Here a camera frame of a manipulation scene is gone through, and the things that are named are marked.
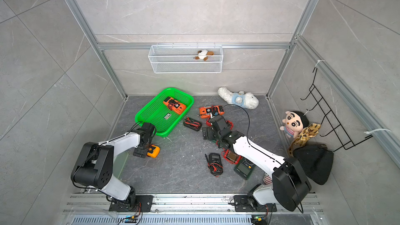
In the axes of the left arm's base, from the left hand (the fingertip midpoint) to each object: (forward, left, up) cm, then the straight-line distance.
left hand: (148, 142), depth 94 cm
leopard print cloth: (-8, -85, +19) cm, 87 cm away
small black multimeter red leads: (-16, -40, +4) cm, 43 cm away
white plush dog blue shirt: (+27, -64, +7) cm, 70 cm away
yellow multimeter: (-7, -5, +3) cm, 9 cm away
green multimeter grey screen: (-18, -56, +1) cm, 59 cm away
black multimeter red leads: (+11, -28, +2) cm, 30 cm away
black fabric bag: (-21, -83, +19) cm, 88 cm away
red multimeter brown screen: (-12, -49, +2) cm, 51 cm away
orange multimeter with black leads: (+26, -14, +5) cm, 30 cm away
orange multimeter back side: (+21, -38, +2) cm, 43 cm away
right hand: (+1, -39, +13) cm, 41 cm away
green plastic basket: (+25, -7, -1) cm, 26 cm away
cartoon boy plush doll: (0, -83, +18) cm, 85 cm away
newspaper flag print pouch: (-24, -66, +2) cm, 70 cm away
